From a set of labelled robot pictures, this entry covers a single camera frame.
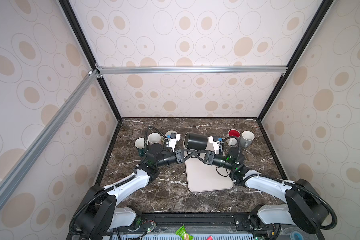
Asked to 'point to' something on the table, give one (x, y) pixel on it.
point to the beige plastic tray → (202, 177)
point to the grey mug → (246, 138)
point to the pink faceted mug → (154, 138)
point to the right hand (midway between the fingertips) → (194, 156)
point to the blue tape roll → (296, 235)
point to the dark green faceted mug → (139, 143)
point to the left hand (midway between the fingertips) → (197, 155)
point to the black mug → (196, 141)
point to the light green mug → (169, 133)
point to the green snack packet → (183, 234)
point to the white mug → (233, 132)
